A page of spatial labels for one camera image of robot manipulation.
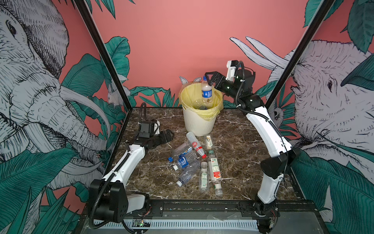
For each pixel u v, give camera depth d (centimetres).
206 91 76
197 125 93
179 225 70
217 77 62
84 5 69
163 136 74
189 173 86
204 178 80
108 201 40
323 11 70
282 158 45
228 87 61
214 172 81
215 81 62
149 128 65
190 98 102
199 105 104
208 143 93
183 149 95
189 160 86
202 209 76
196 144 93
